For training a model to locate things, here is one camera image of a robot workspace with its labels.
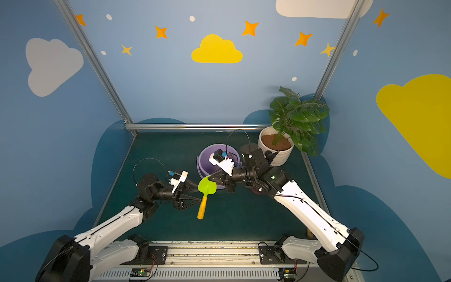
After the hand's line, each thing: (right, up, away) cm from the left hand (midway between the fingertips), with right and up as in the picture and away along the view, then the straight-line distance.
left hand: (202, 192), depth 69 cm
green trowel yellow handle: (+2, +3, -3) cm, 4 cm away
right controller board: (+35, -35, +3) cm, 49 cm away
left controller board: (-26, -34, +3) cm, 43 cm away
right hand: (+5, +8, -5) cm, 10 cm away
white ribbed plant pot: (+37, +23, +32) cm, 54 cm away
